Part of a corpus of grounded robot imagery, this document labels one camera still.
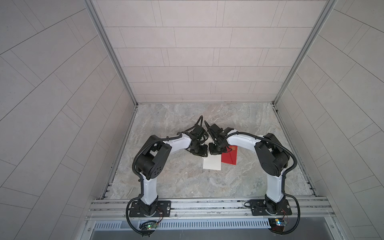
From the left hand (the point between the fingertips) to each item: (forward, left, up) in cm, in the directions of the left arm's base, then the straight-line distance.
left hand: (209, 152), depth 91 cm
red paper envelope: (-3, -13, 0) cm, 13 cm away
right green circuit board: (-35, -30, +1) cm, 46 cm away
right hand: (0, -1, -1) cm, 2 cm away
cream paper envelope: (-6, -2, +1) cm, 6 cm away
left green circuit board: (-36, +27, +5) cm, 45 cm away
